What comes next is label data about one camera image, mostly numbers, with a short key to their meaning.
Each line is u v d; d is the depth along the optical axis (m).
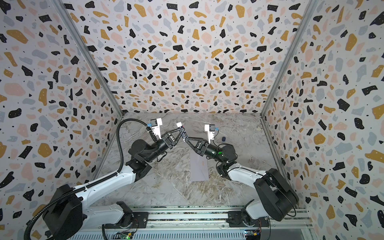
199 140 0.66
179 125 0.66
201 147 0.64
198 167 0.93
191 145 0.69
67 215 0.39
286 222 0.75
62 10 0.70
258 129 1.13
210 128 0.66
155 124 0.62
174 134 0.64
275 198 0.44
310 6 0.71
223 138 1.03
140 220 0.73
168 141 0.61
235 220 0.73
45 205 0.65
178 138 0.68
